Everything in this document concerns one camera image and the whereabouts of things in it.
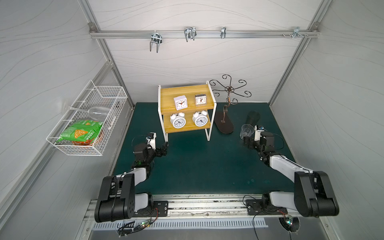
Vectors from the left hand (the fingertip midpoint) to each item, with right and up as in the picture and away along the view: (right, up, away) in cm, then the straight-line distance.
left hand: (160, 141), depth 89 cm
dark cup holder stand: (+40, +15, +15) cm, 45 cm away
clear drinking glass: (+56, +6, +11) cm, 58 cm away
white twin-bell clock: (+12, +13, -7) cm, 19 cm away
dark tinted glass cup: (+59, +14, +7) cm, 61 cm away
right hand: (+58, +3, +2) cm, 58 cm away
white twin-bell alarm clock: (+24, +14, -7) cm, 29 cm away
